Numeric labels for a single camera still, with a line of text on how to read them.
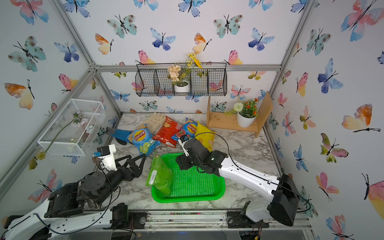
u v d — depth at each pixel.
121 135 1.07
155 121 1.15
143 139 0.96
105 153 0.49
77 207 0.42
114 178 0.50
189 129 1.01
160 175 0.72
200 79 0.98
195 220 0.76
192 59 0.81
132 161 0.51
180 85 0.91
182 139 0.66
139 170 0.52
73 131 0.72
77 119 0.74
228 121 1.04
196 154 0.56
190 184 0.86
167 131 0.99
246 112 0.94
